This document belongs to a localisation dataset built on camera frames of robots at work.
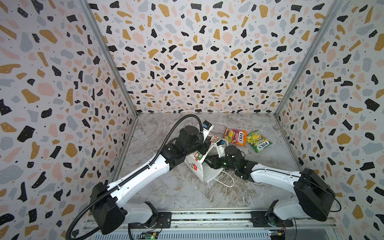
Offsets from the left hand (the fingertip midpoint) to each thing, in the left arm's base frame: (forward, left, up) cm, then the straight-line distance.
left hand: (210, 135), depth 72 cm
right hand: (-4, +3, -14) cm, 15 cm away
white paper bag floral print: (-9, +7, -10) cm, 15 cm away
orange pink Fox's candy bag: (+18, -22, -28) cm, 40 cm away
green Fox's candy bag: (+13, -34, -26) cm, 45 cm away
